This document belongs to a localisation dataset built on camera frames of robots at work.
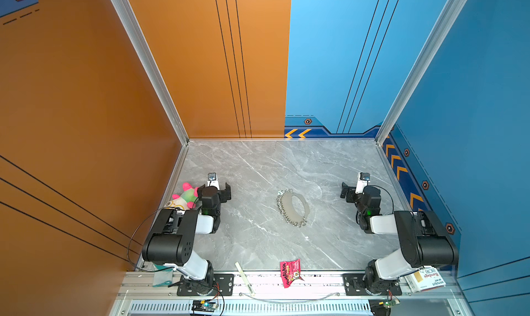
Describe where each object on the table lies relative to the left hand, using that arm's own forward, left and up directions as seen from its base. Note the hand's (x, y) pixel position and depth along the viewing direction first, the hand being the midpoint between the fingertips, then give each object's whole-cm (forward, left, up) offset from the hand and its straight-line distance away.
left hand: (216, 181), depth 95 cm
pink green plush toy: (-10, +11, 0) cm, 15 cm away
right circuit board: (-45, -66, -6) cm, 80 cm away
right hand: (0, -64, 0) cm, 64 cm away
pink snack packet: (-35, -33, -5) cm, 49 cm away
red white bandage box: (-38, -80, -2) cm, 89 cm away
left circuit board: (-46, -3, -7) cm, 47 cm away
